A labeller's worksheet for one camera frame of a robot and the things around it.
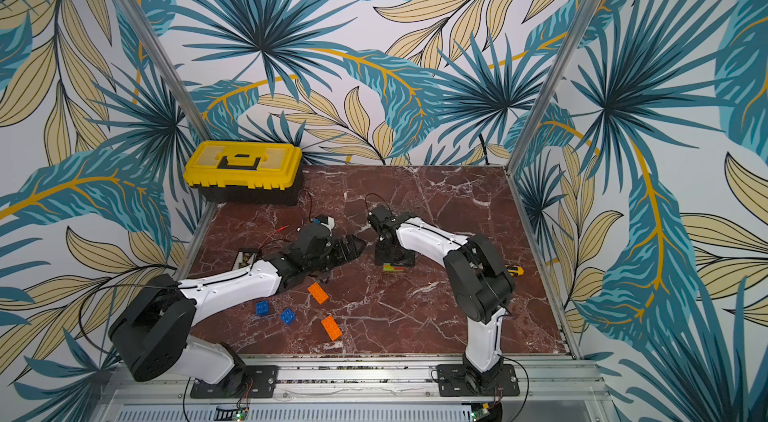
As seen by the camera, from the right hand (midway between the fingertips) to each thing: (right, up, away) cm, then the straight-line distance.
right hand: (391, 260), depth 93 cm
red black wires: (-37, +9, +10) cm, 39 cm away
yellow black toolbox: (-45, +27, +2) cm, 53 cm away
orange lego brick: (-21, -9, -5) cm, 24 cm away
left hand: (-10, +4, -7) cm, 13 cm away
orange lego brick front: (-16, -16, -11) cm, 25 cm away
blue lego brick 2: (-35, -11, -11) cm, 38 cm away
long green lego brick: (-1, -2, -1) cm, 2 cm away
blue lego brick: (-28, -13, -10) cm, 33 cm away
